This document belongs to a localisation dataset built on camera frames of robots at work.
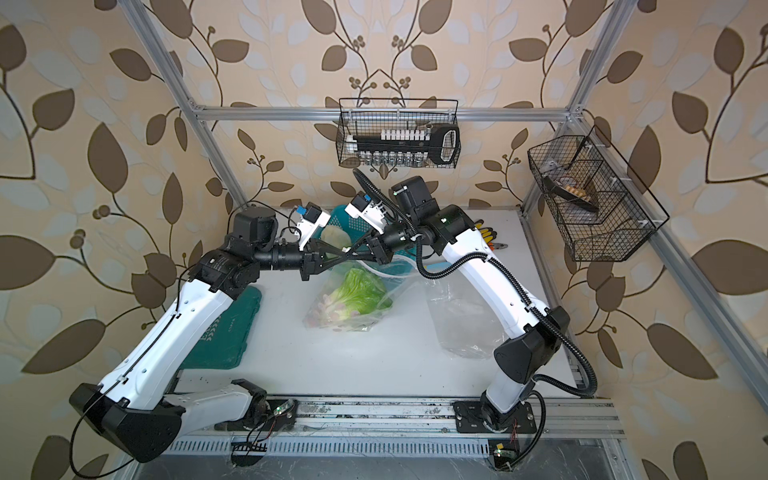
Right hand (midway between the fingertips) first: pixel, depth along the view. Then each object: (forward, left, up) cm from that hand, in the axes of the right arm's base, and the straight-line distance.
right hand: (350, 253), depth 66 cm
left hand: (-1, +2, +2) cm, 3 cm away
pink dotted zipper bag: (-6, +11, -19) cm, 23 cm away
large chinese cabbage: (-4, -1, -10) cm, 11 cm away
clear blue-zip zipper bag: (-2, -31, -35) cm, 47 cm away
